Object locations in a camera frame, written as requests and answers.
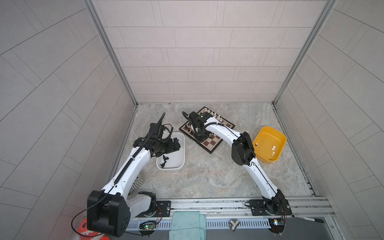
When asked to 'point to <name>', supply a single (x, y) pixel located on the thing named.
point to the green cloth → (188, 225)
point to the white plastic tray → (175, 160)
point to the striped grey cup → (137, 183)
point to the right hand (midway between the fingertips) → (201, 139)
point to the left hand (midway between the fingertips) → (177, 145)
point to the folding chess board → (188, 131)
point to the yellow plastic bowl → (269, 145)
